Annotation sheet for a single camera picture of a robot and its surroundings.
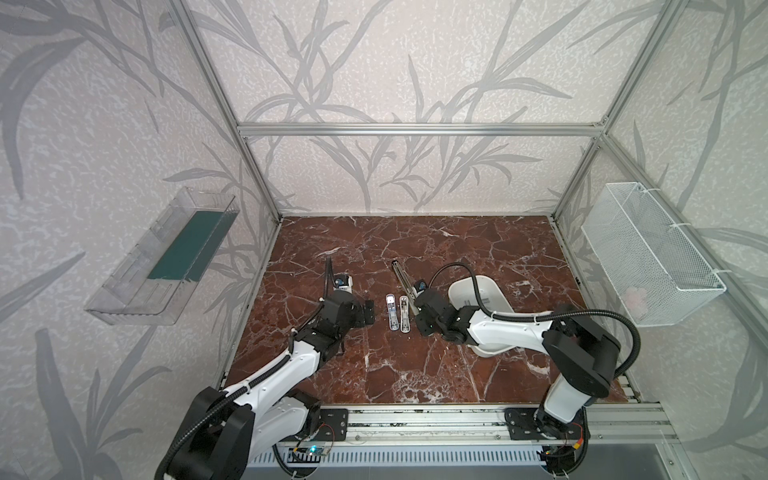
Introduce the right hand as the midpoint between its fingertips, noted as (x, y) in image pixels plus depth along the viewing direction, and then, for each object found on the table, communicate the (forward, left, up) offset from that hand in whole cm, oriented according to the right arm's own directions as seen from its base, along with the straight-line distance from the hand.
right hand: (421, 304), depth 91 cm
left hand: (+1, +17, +5) cm, 18 cm away
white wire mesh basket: (-9, -48, +31) cm, 58 cm away
